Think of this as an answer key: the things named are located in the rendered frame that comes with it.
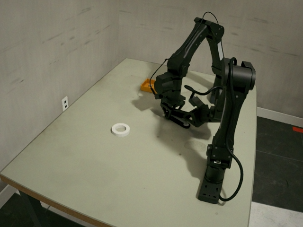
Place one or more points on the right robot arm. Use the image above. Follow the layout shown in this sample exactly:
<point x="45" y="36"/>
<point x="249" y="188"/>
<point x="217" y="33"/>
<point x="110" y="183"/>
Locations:
<point x="177" y="66"/>

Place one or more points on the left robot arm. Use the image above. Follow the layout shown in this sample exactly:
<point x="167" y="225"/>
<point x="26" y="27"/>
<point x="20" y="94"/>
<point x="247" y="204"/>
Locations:
<point x="218" y="157"/>

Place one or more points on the white flat ring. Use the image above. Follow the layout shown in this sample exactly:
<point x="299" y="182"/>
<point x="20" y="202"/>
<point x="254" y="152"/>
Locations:
<point x="120" y="125"/>

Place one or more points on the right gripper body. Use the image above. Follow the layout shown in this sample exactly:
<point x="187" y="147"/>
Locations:
<point x="172" y="98"/>

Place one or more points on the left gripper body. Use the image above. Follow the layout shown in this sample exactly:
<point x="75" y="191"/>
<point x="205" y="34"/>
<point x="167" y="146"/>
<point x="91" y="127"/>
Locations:
<point x="201" y="113"/>

